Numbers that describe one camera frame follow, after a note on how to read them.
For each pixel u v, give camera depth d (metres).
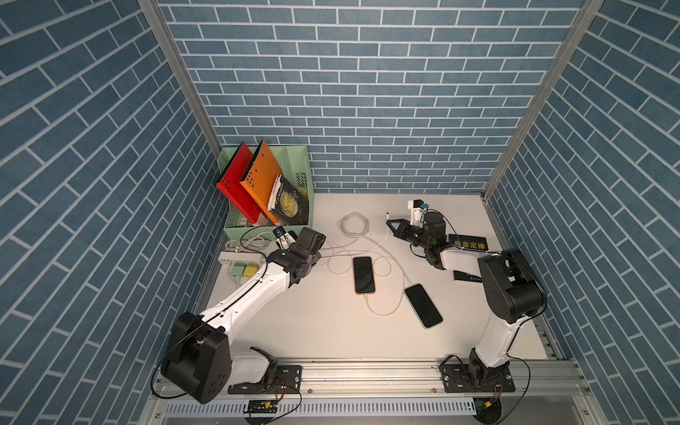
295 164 1.08
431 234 0.76
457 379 0.73
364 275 0.94
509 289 0.50
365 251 1.01
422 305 0.87
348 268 0.97
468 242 1.03
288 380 0.73
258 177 0.91
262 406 0.72
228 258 0.96
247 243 0.99
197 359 0.40
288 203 0.98
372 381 0.74
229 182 0.86
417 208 0.87
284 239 0.74
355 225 1.09
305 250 0.64
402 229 0.84
